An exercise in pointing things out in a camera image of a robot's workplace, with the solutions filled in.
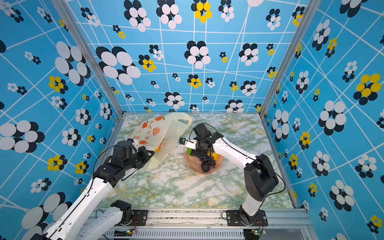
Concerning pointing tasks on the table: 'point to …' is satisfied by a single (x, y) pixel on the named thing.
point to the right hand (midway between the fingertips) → (195, 147)
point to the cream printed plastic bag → (159, 134)
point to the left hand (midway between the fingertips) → (156, 150)
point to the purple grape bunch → (209, 159)
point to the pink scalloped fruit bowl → (194, 164)
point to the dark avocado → (205, 167)
